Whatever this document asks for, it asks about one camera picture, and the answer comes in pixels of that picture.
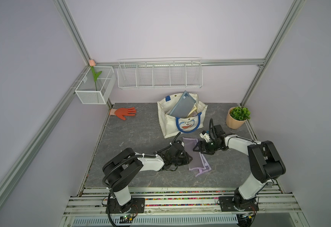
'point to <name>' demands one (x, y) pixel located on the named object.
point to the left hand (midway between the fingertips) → (192, 160)
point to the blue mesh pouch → (184, 106)
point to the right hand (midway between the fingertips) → (197, 150)
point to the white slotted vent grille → (225, 221)
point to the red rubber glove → (122, 112)
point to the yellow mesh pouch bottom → (193, 110)
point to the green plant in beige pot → (237, 116)
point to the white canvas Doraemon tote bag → (170, 125)
